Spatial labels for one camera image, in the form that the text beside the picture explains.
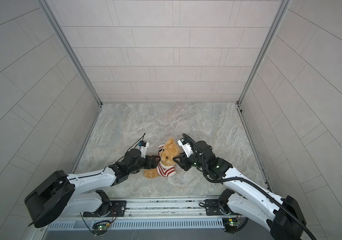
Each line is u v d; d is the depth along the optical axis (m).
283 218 0.38
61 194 0.40
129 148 0.93
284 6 0.71
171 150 0.72
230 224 0.68
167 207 0.73
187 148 0.66
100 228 0.65
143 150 0.75
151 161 0.73
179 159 0.67
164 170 0.77
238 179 0.49
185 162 0.64
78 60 0.92
